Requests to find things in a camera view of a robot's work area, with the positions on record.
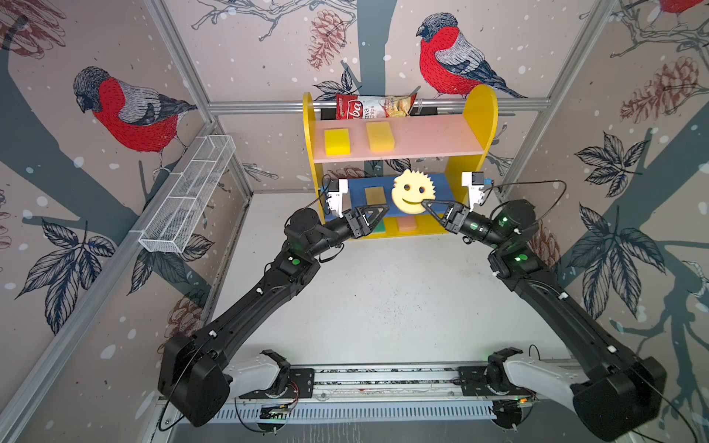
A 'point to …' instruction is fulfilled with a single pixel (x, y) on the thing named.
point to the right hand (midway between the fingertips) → (416, 210)
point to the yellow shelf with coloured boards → (399, 161)
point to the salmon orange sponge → (407, 223)
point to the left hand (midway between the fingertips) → (383, 212)
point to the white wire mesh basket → (170, 226)
